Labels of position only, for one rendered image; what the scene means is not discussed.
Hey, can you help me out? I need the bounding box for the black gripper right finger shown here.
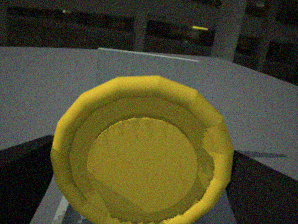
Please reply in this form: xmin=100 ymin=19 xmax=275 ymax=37
xmin=225 ymin=151 xmax=298 ymax=224

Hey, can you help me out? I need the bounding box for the yellow plate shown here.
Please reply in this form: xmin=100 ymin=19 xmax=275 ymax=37
xmin=51 ymin=75 xmax=234 ymax=224

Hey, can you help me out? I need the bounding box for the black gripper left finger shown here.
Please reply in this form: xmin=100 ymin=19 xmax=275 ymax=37
xmin=0 ymin=136 xmax=55 ymax=224

